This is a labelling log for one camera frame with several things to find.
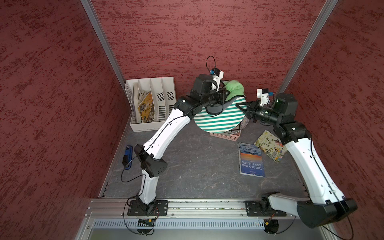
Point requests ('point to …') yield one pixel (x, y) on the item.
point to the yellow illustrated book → (146, 109)
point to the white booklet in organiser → (136, 100)
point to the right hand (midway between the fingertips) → (234, 108)
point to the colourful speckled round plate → (243, 124)
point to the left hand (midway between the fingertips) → (228, 95)
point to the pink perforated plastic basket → (231, 137)
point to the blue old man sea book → (251, 160)
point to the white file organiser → (163, 90)
